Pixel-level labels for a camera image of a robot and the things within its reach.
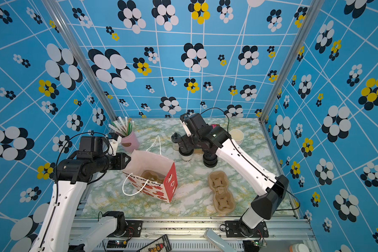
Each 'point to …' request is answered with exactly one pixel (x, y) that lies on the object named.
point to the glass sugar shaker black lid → (175, 137)
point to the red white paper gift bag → (142, 160)
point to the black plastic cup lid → (189, 152)
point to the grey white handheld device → (218, 241)
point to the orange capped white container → (298, 248)
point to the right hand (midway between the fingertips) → (189, 137)
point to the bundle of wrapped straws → (123, 128)
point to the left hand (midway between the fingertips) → (127, 157)
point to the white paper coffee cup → (187, 158)
